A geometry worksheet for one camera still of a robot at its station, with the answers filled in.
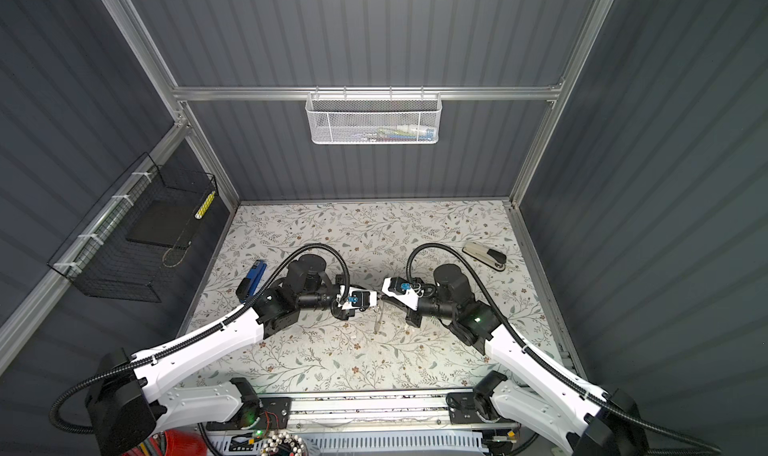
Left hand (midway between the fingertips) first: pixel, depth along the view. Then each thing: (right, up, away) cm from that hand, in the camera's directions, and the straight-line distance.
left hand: (376, 287), depth 72 cm
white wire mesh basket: (-4, +61, +51) cm, 80 cm away
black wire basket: (-60, +11, 0) cm, 61 cm away
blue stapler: (-42, -4, +21) cm, 47 cm away
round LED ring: (-16, -26, -17) cm, 35 cm away
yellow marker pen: (-48, +20, +9) cm, 53 cm away
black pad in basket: (-55, +16, +5) cm, 58 cm away
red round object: (-45, -35, -4) cm, 58 cm away
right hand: (+3, -2, 0) cm, 4 cm away
